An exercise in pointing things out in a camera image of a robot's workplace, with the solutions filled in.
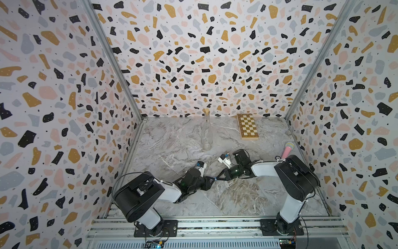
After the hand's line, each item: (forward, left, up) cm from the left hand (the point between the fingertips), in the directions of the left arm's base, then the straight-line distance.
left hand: (215, 179), depth 87 cm
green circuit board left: (-29, +29, -3) cm, 41 cm away
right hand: (+1, -2, -1) cm, 2 cm away
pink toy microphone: (+22, -50, -1) cm, 55 cm away
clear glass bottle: (+37, +4, -2) cm, 37 cm away
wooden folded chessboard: (+40, -25, 0) cm, 47 cm away
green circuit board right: (-29, -34, -4) cm, 45 cm away
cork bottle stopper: (+53, +4, +3) cm, 54 cm away
